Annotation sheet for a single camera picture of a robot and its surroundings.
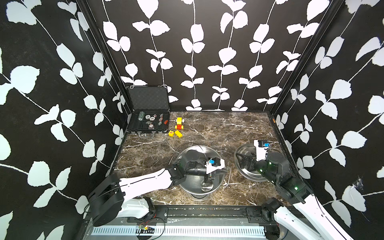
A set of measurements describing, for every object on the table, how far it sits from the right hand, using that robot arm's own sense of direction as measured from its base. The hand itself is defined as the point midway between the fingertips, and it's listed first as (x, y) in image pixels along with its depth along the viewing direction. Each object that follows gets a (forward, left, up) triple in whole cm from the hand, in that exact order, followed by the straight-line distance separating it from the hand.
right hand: (242, 150), depth 72 cm
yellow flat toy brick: (+27, +36, -23) cm, 51 cm away
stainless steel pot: (-9, +25, -24) cm, 36 cm away
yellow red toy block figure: (+32, +36, -19) cm, 52 cm away
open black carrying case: (+43, +59, -18) cm, 76 cm away
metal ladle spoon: (-10, +16, -20) cm, 28 cm away
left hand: (-9, +9, -1) cm, 13 cm away
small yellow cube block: (+25, +41, -20) cm, 52 cm away
